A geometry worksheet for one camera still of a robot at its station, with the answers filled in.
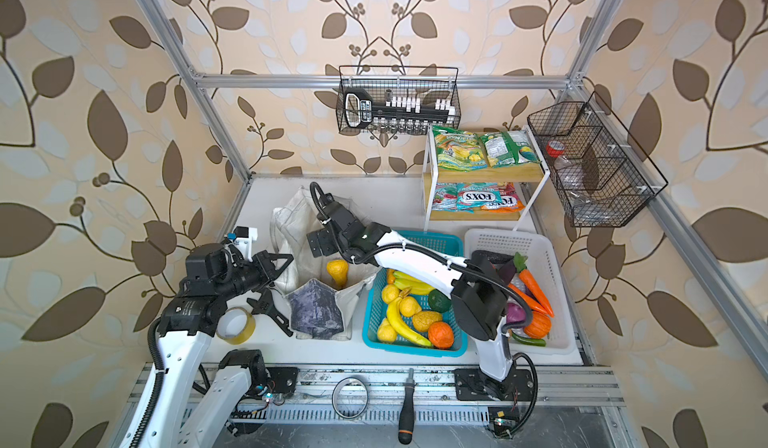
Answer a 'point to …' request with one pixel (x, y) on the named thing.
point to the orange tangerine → (440, 335)
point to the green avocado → (438, 301)
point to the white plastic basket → (538, 251)
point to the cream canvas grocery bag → (320, 310)
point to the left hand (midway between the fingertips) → (293, 256)
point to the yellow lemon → (389, 293)
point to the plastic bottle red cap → (556, 150)
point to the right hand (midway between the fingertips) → (326, 236)
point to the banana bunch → (400, 280)
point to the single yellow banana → (395, 317)
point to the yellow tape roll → (248, 331)
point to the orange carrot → (521, 264)
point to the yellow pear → (338, 269)
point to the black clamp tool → (279, 319)
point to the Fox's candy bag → (495, 197)
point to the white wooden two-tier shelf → (535, 172)
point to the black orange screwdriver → (406, 423)
